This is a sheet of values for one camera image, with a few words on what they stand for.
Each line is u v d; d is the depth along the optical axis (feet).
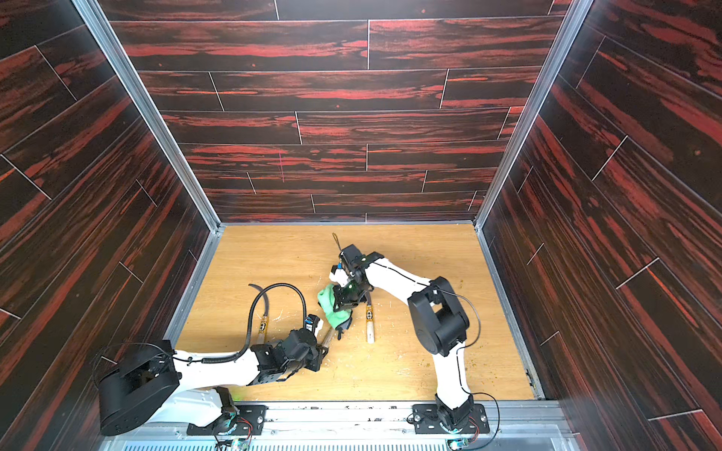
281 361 2.13
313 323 2.54
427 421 2.40
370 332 2.90
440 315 1.75
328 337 2.84
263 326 2.91
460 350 1.79
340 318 2.75
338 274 2.81
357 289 2.52
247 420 2.40
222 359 1.76
